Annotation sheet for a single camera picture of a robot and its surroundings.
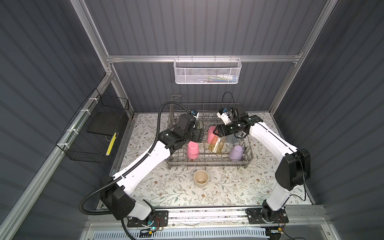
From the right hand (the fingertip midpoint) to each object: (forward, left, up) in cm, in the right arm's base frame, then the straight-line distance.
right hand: (219, 131), depth 86 cm
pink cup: (-9, +15, -6) cm, 19 cm away
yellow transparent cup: (-3, +1, -9) cm, 10 cm away
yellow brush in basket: (-15, +53, +11) cm, 57 cm away
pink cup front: (0, +5, -2) cm, 5 cm away
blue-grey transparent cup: (+4, -10, -13) cm, 17 cm away
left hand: (-5, +14, +9) cm, 17 cm away
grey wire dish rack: (+28, +5, -17) cm, 33 cm away
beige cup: (-22, +11, -16) cm, 29 cm away
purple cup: (-11, -9, -6) cm, 15 cm away
